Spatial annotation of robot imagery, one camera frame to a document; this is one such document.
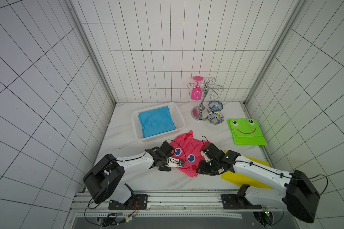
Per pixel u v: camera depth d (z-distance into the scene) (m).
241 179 0.77
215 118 1.07
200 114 1.13
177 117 1.00
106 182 0.42
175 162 0.74
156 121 1.02
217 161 0.62
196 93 1.12
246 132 0.99
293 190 0.41
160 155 0.67
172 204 0.73
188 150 0.90
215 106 1.15
